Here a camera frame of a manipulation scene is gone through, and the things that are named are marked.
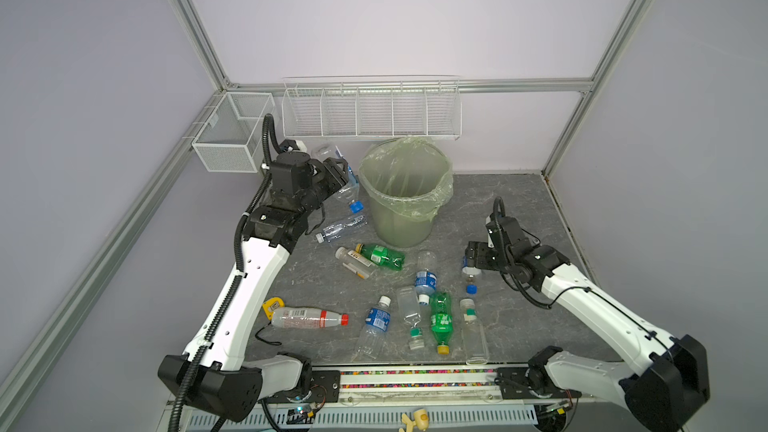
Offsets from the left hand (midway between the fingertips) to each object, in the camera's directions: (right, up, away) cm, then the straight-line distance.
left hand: (342, 170), depth 69 cm
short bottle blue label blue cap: (+35, -33, +18) cm, 52 cm away
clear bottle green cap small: (+16, -36, +16) cm, 42 cm away
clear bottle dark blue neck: (-8, -18, +32) cm, 37 cm away
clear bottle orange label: (0, -26, +22) cm, 34 cm away
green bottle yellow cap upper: (+8, -24, +22) cm, 33 cm away
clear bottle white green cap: (+33, -43, +10) cm, 56 cm away
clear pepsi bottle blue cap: (+1, -6, +1) cm, 7 cm away
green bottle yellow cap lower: (+25, -37, +11) cm, 46 cm away
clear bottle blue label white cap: (+6, -45, +13) cm, 48 cm away
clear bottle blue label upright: (+21, -30, +17) cm, 41 cm away
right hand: (+36, -22, +12) cm, 44 cm away
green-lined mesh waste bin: (+16, 0, +33) cm, 37 cm away
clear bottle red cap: (-11, -39, +11) cm, 42 cm away
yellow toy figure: (+18, -57, -2) cm, 60 cm away
